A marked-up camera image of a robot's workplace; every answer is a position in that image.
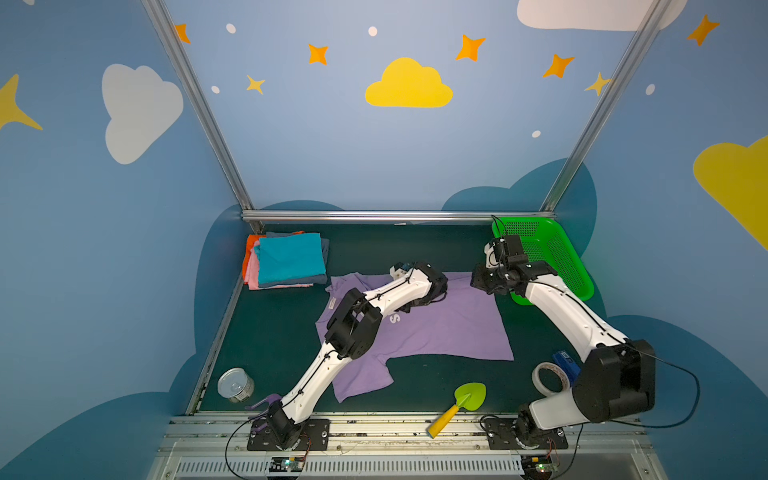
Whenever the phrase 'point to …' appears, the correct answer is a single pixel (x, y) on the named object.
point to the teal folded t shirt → (289, 257)
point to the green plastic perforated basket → (545, 242)
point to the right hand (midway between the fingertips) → (475, 275)
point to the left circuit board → (287, 464)
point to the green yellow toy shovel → (469, 396)
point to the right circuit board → (536, 467)
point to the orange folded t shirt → (250, 241)
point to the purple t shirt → (465, 322)
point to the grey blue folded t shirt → (315, 279)
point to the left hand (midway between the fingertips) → (385, 305)
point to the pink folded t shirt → (252, 273)
